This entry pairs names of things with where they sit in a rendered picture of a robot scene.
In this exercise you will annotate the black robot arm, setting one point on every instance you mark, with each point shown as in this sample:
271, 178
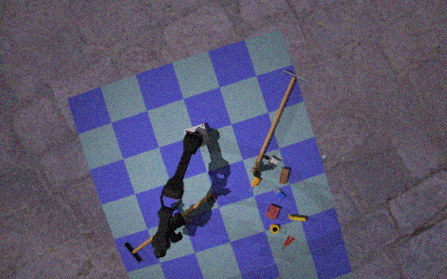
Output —
174, 189

